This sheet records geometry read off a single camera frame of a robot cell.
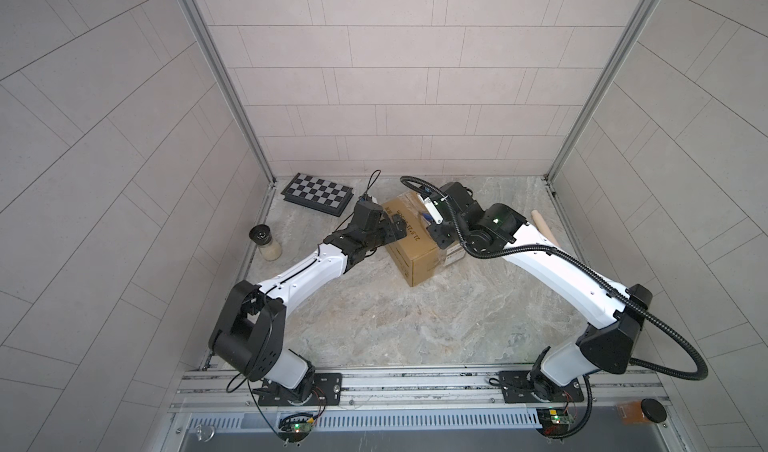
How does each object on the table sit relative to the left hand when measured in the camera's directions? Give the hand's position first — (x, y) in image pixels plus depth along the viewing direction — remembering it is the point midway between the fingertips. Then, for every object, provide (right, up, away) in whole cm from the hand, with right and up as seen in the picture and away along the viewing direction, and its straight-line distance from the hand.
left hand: (402, 224), depth 85 cm
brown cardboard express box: (+4, -7, -8) cm, 12 cm away
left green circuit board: (-24, -43, -20) cm, 53 cm away
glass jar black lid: (-42, -4, +2) cm, 42 cm away
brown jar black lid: (+49, -37, -24) cm, 66 cm away
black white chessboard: (-31, +9, +23) cm, 40 cm away
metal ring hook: (-42, -43, -22) cm, 64 cm away
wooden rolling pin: (+47, -2, +14) cm, 49 cm away
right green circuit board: (+35, -44, -17) cm, 59 cm away
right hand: (+8, +1, -10) cm, 12 cm away
